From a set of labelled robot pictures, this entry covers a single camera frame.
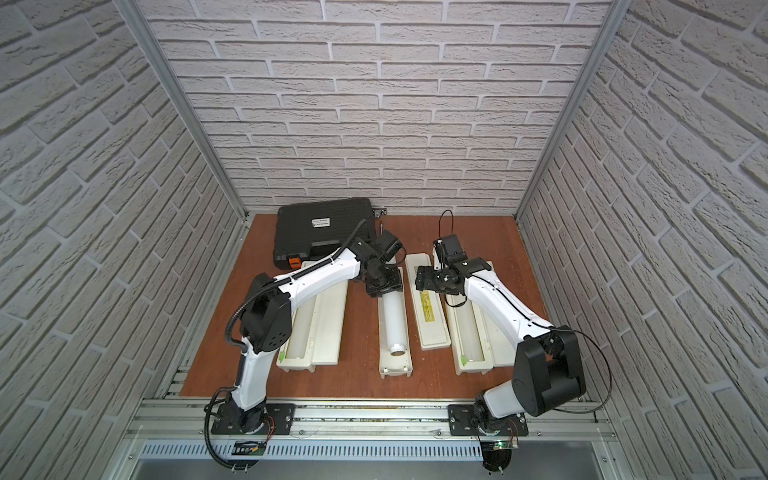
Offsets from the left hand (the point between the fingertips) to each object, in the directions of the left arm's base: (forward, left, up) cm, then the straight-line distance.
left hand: (405, 289), depth 87 cm
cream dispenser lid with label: (-2, -7, -8) cm, 11 cm away
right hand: (+1, -8, +2) cm, 8 cm away
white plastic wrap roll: (-13, +3, +2) cm, 13 cm away
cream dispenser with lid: (-9, +26, -4) cm, 27 cm away
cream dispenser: (-19, +3, -8) cm, 21 cm away
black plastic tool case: (+27, +32, -4) cm, 42 cm away
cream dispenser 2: (-15, -20, -4) cm, 25 cm away
